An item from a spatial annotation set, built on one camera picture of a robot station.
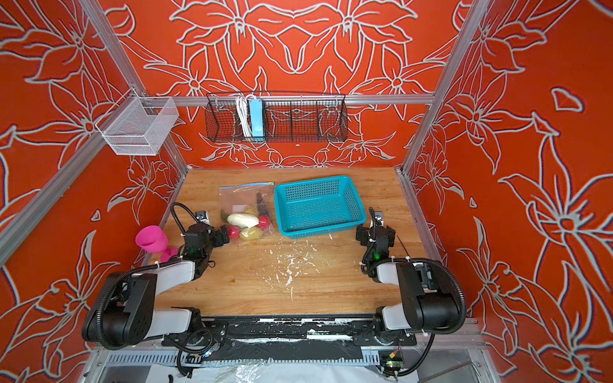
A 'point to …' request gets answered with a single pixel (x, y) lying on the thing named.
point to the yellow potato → (251, 234)
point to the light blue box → (257, 120)
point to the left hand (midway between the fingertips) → (212, 227)
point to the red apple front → (264, 222)
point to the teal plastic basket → (317, 207)
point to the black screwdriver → (403, 246)
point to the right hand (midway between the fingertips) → (372, 223)
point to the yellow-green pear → (252, 211)
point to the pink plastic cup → (153, 239)
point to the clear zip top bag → (237, 198)
